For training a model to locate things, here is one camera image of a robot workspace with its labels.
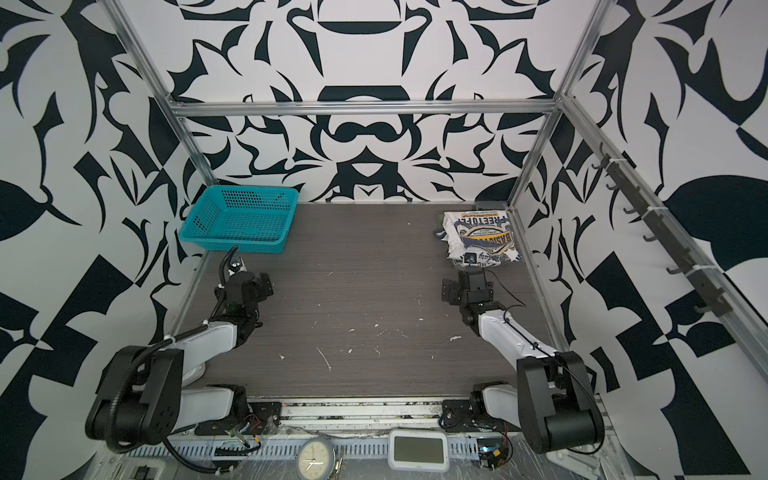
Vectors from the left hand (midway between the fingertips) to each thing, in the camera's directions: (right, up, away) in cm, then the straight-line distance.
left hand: (241, 275), depth 90 cm
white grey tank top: (+77, +13, +16) cm, 80 cm away
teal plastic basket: (-8, +18, +25) cm, 32 cm away
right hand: (+66, -1, +2) cm, 66 cm away
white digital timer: (+49, -36, -22) cm, 65 cm away
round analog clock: (+27, -37, -23) cm, 51 cm away
